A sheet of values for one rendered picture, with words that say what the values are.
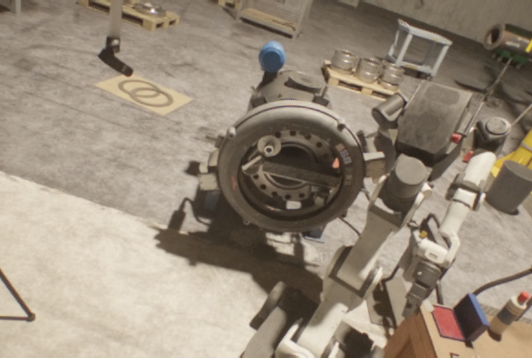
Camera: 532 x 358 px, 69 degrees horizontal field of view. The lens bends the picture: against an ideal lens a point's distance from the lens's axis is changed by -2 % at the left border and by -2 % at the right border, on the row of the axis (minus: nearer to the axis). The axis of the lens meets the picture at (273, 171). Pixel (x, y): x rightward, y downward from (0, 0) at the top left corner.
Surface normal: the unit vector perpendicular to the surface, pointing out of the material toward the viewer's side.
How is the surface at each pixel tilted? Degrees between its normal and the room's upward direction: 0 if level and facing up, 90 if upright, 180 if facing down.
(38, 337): 0
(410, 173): 39
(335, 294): 45
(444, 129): 55
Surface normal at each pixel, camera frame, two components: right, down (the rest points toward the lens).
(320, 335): -0.01, -0.53
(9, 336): 0.28, -0.82
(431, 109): -0.40, -0.31
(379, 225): -0.25, -0.18
